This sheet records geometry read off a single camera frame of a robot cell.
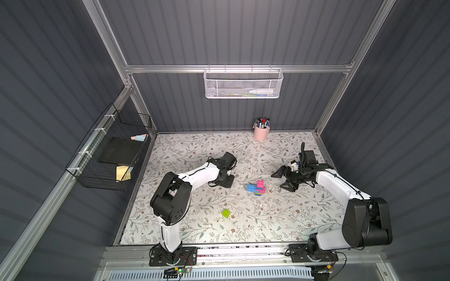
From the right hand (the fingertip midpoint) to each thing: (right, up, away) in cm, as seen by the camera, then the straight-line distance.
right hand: (276, 181), depth 85 cm
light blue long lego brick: (-11, -4, +4) cm, 13 cm away
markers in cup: (-2, +32, +24) cm, 40 cm away
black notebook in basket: (-68, +15, -12) cm, 71 cm away
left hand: (-23, -3, +7) cm, 24 cm away
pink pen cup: (-2, +25, +30) cm, 39 cm away
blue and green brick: (-8, -8, +6) cm, 13 cm away
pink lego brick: (-6, -6, +3) cm, 8 cm away
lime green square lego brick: (-24, -16, -1) cm, 29 cm away
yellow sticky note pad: (-60, +7, -24) cm, 65 cm away
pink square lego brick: (-8, -1, 0) cm, 8 cm away
